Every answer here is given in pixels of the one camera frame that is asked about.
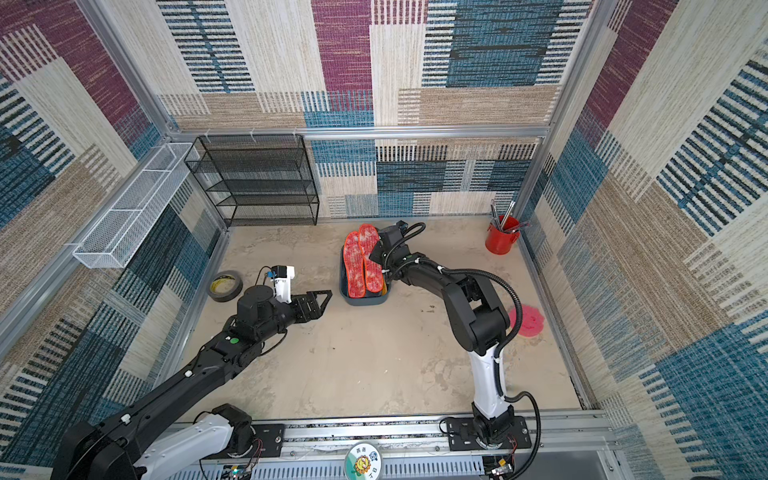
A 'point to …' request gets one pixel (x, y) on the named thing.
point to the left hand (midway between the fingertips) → (322, 294)
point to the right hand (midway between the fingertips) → (380, 252)
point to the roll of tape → (225, 285)
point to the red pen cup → (501, 234)
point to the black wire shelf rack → (257, 180)
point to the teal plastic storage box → (370, 298)
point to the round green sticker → (363, 461)
